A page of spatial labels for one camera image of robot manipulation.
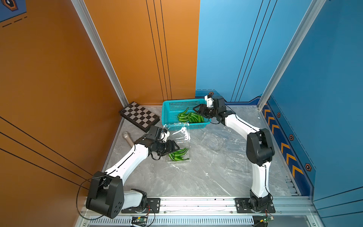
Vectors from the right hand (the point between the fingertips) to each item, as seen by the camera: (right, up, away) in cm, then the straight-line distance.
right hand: (195, 109), depth 93 cm
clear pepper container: (+14, -23, +6) cm, 27 cm away
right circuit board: (+34, -57, -24) cm, 70 cm away
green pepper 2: (-1, -6, +15) cm, 17 cm away
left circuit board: (-30, -59, -22) cm, 69 cm away
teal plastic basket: (-18, +2, +22) cm, 29 cm away
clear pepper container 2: (+25, -36, -6) cm, 44 cm away
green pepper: (-8, -4, +15) cm, 18 cm away
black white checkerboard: (-42, -4, +15) cm, 45 cm away
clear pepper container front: (-9, -30, -2) cm, 32 cm away
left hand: (-12, -23, -10) cm, 28 cm away
